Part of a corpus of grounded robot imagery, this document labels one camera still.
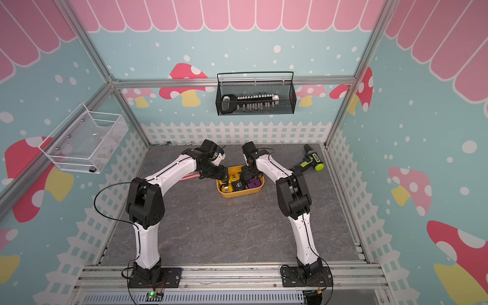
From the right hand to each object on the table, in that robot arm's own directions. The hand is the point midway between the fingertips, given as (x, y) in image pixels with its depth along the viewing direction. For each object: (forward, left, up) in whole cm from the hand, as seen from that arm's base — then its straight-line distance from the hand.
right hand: (252, 172), depth 102 cm
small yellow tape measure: (-10, +13, -2) cm, 16 cm away
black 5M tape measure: (-9, +8, 0) cm, 11 cm away
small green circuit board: (-55, +39, -7) cm, 67 cm away
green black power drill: (+7, -34, 0) cm, 34 cm away
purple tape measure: (-6, -1, -2) cm, 6 cm away
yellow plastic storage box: (+3, +8, -1) cm, 9 cm away
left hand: (-7, +15, +5) cm, 18 cm away
